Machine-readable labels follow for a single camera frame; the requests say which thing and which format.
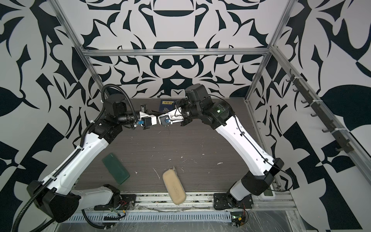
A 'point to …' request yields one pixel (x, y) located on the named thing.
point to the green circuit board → (237, 218)
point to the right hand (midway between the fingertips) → (169, 106)
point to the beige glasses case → (174, 186)
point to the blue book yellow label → (166, 105)
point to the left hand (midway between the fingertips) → (165, 107)
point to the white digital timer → (267, 195)
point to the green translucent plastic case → (116, 168)
